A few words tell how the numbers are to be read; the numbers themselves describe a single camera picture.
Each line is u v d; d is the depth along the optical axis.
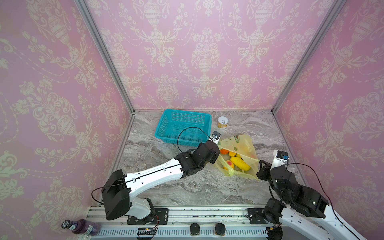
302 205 0.47
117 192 0.40
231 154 0.93
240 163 0.87
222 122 1.06
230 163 0.87
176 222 0.73
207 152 0.56
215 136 0.63
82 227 0.63
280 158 0.58
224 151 0.94
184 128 0.62
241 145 0.91
